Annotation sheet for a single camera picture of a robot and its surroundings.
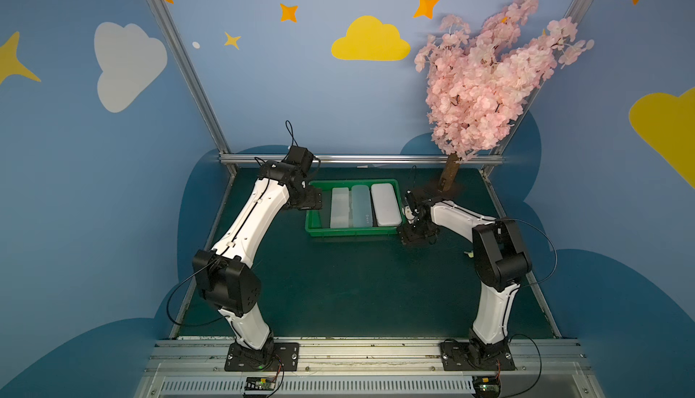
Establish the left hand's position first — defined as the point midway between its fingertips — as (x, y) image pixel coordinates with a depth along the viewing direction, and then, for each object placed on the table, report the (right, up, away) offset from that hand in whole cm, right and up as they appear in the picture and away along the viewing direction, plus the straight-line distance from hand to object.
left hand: (302, 200), depth 82 cm
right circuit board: (+52, -51, -9) cm, 74 cm away
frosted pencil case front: (+11, -6, +19) cm, 23 cm away
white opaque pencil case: (+29, -2, +22) cm, 37 cm away
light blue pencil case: (+19, -6, +21) cm, 29 cm away
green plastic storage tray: (+2, -9, +22) cm, 24 cm away
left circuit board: (-10, -49, -11) cm, 51 cm away
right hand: (+40, -12, +17) cm, 46 cm away
